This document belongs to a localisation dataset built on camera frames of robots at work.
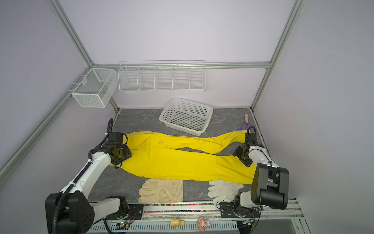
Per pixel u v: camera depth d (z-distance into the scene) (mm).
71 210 393
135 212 735
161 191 803
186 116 1157
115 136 662
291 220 723
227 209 738
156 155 933
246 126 1059
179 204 771
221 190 803
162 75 1008
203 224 680
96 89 1008
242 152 822
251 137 732
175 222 675
